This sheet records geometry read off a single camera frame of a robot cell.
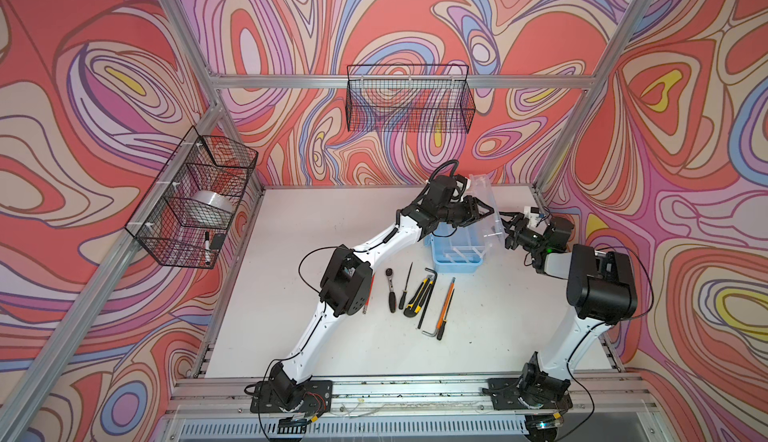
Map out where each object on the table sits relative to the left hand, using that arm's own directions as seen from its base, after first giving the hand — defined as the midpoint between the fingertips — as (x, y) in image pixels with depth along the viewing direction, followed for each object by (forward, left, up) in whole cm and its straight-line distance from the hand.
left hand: (496, 212), depth 81 cm
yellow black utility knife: (-15, +21, -22) cm, 34 cm away
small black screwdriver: (-13, +25, -23) cm, 36 cm away
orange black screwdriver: (-20, +14, -24) cm, 34 cm away
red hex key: (-15, +36, -24) cm, 46 cm away
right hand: (+5, -4, -12) cm, 13 cm away
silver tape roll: (-3, +74, +8) cm, 75 cm away
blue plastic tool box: (-5, +8, -11) cm, 15 cm away
